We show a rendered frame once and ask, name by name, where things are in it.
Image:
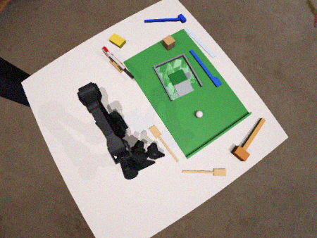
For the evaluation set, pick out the tan box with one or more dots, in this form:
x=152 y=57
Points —
x=168 y=42

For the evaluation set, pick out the white golf ball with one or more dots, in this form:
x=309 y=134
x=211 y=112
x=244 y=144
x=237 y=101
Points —
x=199 y=114

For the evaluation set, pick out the yellow rectangular block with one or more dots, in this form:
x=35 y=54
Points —
x=117 y=40

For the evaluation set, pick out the green rectangular mat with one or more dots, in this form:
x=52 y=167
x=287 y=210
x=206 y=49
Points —
x=220 y=106

